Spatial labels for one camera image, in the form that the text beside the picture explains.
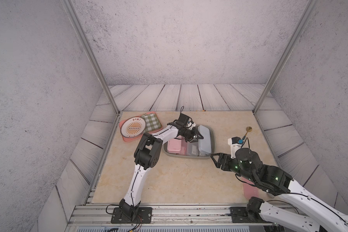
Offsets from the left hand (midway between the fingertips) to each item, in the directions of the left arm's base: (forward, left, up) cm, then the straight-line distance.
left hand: (204, 139), depth 93 cm
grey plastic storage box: (-8, +2, -7) cm, 11 cm away
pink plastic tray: (+6, +52, -7) cm, 53 cm away
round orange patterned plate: (+17, +50, -8) cm, 54 cm away
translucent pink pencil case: (-2, +13, -6) cm, 15 cm away
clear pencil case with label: (-3, +7, -6) cm, 10 cm away
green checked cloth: (+21, +36, -7) cm, 43 cm away
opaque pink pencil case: (-3, +19, -3) cm, 20 cm away
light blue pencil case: (-2, 0, -3) cm, 4 cm away
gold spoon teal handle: (+13, -35, -7) cm, 38 cm away
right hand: (-21, 0, +16) cm, 27 cm away
